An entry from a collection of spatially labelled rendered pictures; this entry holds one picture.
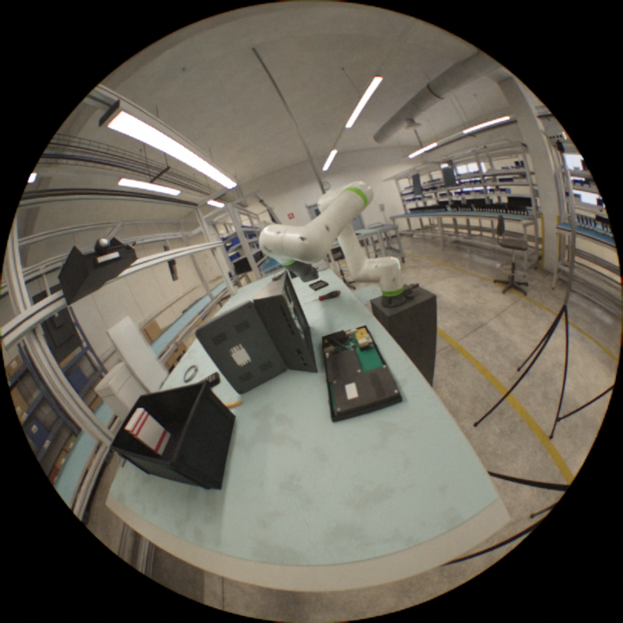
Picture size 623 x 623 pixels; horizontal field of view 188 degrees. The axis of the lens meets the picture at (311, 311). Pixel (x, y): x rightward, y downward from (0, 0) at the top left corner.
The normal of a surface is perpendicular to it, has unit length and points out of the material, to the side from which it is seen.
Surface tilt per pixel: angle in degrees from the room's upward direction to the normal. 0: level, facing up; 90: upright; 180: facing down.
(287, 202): 90
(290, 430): 0
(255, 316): 90
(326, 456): 0
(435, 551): 0
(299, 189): 90
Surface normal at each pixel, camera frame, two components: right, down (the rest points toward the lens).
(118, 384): 0.94, -0.34
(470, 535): -0.33, -0.85
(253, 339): 0.40, 0.25
